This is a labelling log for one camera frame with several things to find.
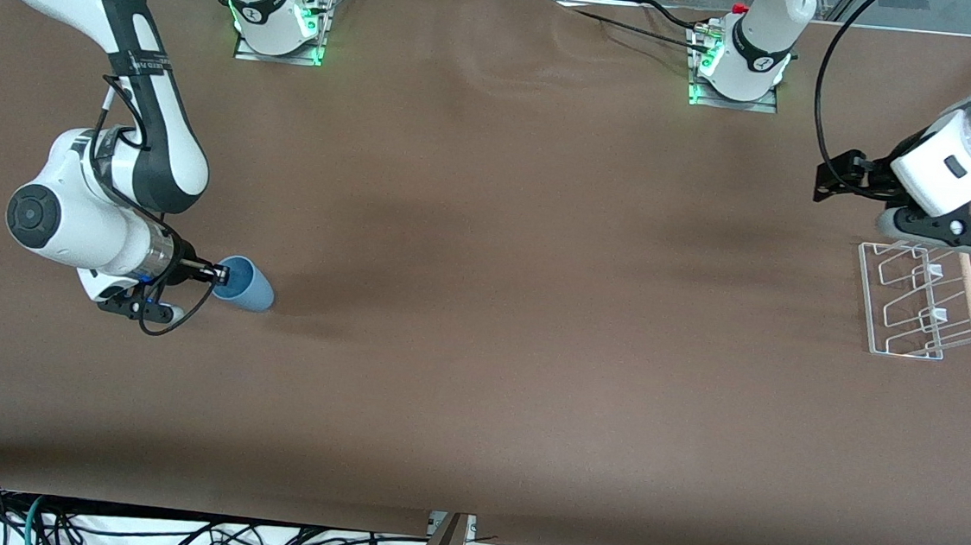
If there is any teal floor cable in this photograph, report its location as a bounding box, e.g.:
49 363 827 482
22 494 49 545

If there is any brown table cover sheet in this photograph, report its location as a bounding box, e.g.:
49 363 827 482
0 0 971 545

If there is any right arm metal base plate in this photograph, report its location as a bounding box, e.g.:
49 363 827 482
232 0 336 69

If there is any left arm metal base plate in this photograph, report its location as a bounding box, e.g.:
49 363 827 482
682 20 785 115

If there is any blue plastic cup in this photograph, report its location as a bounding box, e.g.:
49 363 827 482
210 254 278 314

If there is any long black table cable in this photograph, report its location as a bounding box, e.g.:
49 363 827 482
547 0 720 56

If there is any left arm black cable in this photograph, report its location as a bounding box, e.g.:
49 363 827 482
808 0 889 184

